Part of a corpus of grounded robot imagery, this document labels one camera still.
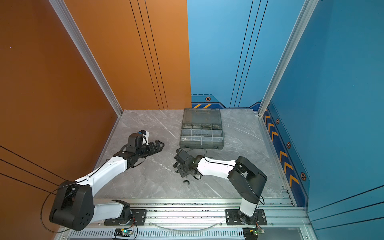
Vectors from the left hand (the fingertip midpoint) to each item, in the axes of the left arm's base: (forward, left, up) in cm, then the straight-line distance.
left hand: (159, 145), depth 88 cm
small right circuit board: (-41, -49, -12) cm, 65 cm away
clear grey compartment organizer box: (+18, -26, -7) cm, 32 cm away
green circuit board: (-41, +13, -13) cm, 45 cm away
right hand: (-11, -13, -9) cm, 19 cm away
